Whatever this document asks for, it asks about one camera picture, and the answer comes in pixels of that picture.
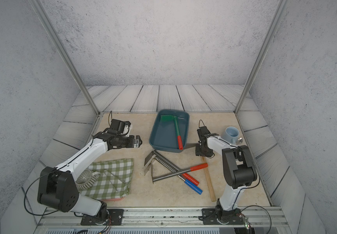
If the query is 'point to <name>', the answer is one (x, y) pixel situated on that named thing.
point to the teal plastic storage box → (163, 134)
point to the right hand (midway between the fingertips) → (202, 152)
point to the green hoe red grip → (166, 118)
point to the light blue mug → (231, 134)
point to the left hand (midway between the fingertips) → (138, 142)
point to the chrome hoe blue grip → (187, 183)
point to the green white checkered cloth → (114, 182)
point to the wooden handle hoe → (209, 183)
